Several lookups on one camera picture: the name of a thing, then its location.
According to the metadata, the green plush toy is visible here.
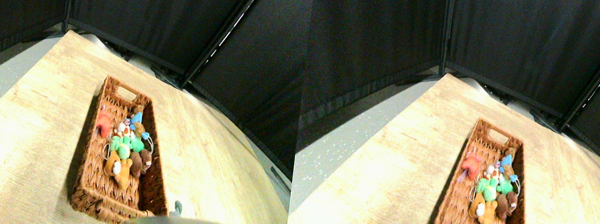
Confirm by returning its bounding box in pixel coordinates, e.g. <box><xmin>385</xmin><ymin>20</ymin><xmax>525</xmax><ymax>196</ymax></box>
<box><xmin>474</xmin><ymin>175</ymin><xmax>500</xmax><ymax>204</ymax></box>
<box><xmin>128</xmin><ymin>133</ymin><xmax>156</xmax><ymax>156</ymax></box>
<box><xmin>497</xmin><ymin>175</ymin><xmax>523</xmax><ymax>198</ymax></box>
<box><xmin>108</xmin><ymin>133</ymin><xmax>133</xmax><ymax>161</ymax></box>

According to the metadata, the dark brown plush toy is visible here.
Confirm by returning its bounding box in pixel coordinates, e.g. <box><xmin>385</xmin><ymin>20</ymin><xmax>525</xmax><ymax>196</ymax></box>
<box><xmin>128</xmin><ymin>148</ymin><xmax>154</xmax><ymax>180</ymax></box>
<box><xmin>495</xmin><ymin>191</ymin><xmax>520</xmax><ymax>222</ymax></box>

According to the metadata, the black curtain stand foot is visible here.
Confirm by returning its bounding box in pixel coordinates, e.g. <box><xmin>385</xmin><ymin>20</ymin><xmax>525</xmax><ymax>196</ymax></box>
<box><xmin>98</xmin><ymin>40</ymin><xmax>132</xmax><ymax>60</ymax></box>
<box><xmin>150</xmin><ymin>66</ymin><xmax>186</xmax><ymax>87</ymax></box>
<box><xmin>476</xmin><ymin>83</ymin><xmax>511</xmax><ymax>103</ymax></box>
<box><xmin>268</xmin><ymin>167</ymin><xmax>294</xmax><ymax>192</ymax></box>
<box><xmin>528</xmin><ymin>110</ymin><xmax>563</xmax><ymax>131</ymax></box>

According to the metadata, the orange bear plush toy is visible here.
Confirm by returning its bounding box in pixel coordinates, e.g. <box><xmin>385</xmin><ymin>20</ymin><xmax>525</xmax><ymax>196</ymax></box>
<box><xmin>468</xmin><ymin>192</ymin><xmax>501</xmax><ymax>224</ymax></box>
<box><xmin>100</xmin><ymin>150</ymin><xmax>135</xmax><ymax>192</ymax></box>

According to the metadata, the blue and brown plush toy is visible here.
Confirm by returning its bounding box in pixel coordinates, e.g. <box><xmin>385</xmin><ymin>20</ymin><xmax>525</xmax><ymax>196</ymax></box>
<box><xmin>127</xmin><ymin>111</ymin><xmax>153</xmax><ymax>140</ymax></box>
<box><xmin>497</xmin><ymin>153</ymin><xmax>523</xmax><ymax>184</ymax></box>

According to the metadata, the white and red plush toy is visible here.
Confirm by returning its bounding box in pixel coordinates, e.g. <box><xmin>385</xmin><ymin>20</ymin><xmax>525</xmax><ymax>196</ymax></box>
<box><xmin>483</xmin><ymin>159</ymin><xmax>502</xmax><ymax>180</ymax></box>
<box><xmin>116</xmin><ymin>117</ymin><xmax>133</xmax><ymax>138</ymax></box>

